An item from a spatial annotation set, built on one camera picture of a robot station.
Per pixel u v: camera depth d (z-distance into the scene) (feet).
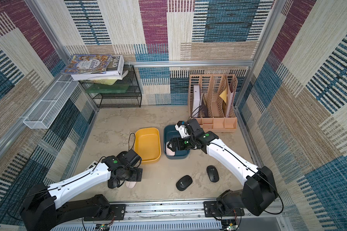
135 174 2.39
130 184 2.65
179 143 2.25
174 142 2.30
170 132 3.43
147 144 3.17
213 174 2.75
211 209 2.41
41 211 1.28
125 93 3.11
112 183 2.66
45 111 2.38
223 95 3.00
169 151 3.01
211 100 3.47
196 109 3.35
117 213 2.40
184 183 2.61
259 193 1.32
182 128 2.43
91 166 2.91
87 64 2.67
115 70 2.65
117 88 3.31
